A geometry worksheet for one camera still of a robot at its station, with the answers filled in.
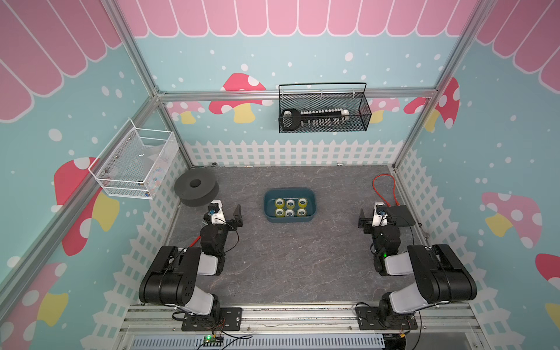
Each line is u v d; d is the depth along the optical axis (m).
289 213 1.00
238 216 0.81
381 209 0.76
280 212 1.00
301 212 1.00
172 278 0.45
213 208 0.74
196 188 1.05
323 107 0.92
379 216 0.76
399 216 1.06
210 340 0.73
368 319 0.74
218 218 0.76
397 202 1.06
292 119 0.89
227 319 0.75
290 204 1.04
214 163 1.24
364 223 0.83
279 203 1.04
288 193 1.08
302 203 1.04
